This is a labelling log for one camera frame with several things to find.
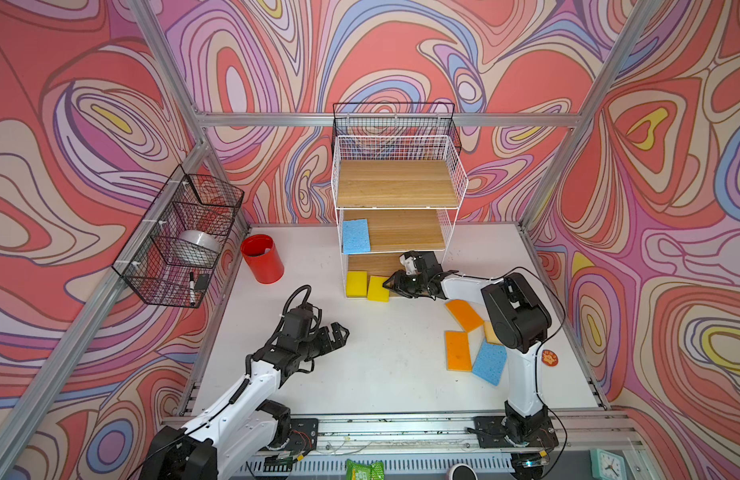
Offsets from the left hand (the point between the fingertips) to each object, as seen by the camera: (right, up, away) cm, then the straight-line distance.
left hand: (341, 335), depth 84 cm
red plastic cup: (-29, +24, +14) cm, 40 cm away
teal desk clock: (+63, -25, -16) cm, 70 cm away
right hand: (+14, +11, +14) cm, 23 cm away
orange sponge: (+34, -5, +3) cm, 35 cm away
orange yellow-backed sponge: (+33, +7, -25) cm, 42 cm away
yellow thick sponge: (+3, +13, +15) cm, 20 cm away
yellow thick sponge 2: (+10, +11, +13) cm, 20 cm away
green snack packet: (+6, -27, -16) cm, 32 cm away
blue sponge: (+4, +28, -2) cm, 29 cm away
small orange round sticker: (+61, -7, +2) cm, 61 cm away
